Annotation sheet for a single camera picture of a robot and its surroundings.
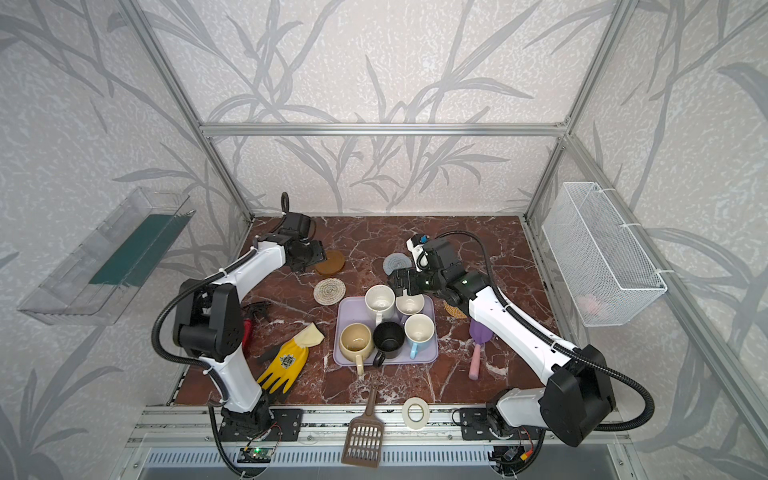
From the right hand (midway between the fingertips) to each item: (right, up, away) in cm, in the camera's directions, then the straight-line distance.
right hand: (402, 268), depth 80 cm
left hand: (-26, +6, +16) cm, 31 cm away
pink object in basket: (+46, -8, -7) cm, 47 cm away
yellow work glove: (-31, -26, +2) cm, 41 cm away
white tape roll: (+6, -37, -5) cm, 37 cm away
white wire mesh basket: (+42, +1, -19) cm, 46 cm away
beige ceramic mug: (-14, -23, +6) cm, 28 cm away
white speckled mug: (-7, -13, +14) cm, 20 cm away
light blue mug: (+5, -19, +6) cm, 21 cm away
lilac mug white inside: (+2, -13, +14) cm, 19 cm away
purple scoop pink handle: (+23, -21, +9) cm, 33 cm away
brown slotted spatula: (-9, -40, -8) cm, 42 cm away
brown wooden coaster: (-25, -1, +25) cm, 36 cm away
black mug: (-4, -21, +6) cm, 22 cm away
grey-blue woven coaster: (-3, 0, +26) cm, 26 cm away
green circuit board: (-35, -44, -9) cm, 57 cm away
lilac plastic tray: (-16, -15, +14) cm, 26 cm away
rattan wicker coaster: (+17, -15, +14) cm, 26 cm away
